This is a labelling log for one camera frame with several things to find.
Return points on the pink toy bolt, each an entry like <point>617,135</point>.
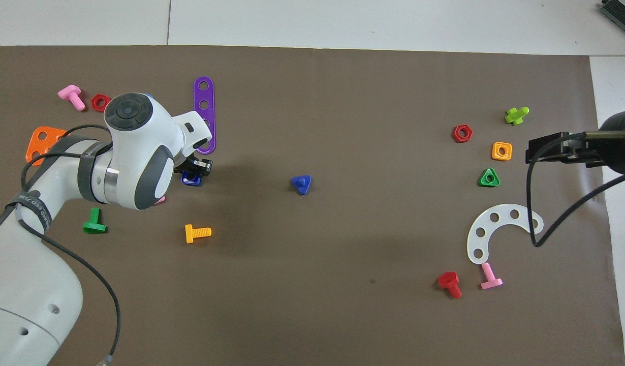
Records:
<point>491,283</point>
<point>70,93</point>

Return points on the blue square toy nut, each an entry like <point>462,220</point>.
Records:
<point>196,183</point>

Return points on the orange square toy nut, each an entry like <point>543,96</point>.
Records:
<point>495,156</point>

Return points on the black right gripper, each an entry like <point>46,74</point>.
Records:
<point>620,147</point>

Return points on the white curved five-hole strip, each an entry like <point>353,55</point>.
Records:
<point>504,212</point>

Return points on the orange toy bolt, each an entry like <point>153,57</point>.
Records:
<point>189,234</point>

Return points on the green triangle toy nut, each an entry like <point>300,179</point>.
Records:
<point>482,183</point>

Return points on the red hex-head toy bolt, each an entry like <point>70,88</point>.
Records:
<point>447,279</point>

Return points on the lime cross-head toy bolt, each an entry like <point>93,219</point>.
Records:
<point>516,116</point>

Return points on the brown table mat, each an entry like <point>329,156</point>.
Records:
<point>343,305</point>

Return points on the blue triangle-head toy bolt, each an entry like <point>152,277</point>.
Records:
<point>302,185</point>

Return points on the green toy bolt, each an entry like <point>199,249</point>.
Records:
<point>94,227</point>

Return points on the red hexagonal toy nut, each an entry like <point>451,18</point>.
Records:
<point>455,134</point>
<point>94,104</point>

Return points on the orange heart-shaped plate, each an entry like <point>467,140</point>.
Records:
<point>38,146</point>

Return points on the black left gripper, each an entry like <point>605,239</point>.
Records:
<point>186,162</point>

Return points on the purple four-hole strip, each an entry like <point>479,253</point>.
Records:
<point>204,95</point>

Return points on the dark grey ribbed device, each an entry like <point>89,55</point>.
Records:
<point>622,10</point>

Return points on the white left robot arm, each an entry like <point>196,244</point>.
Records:
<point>134,147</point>

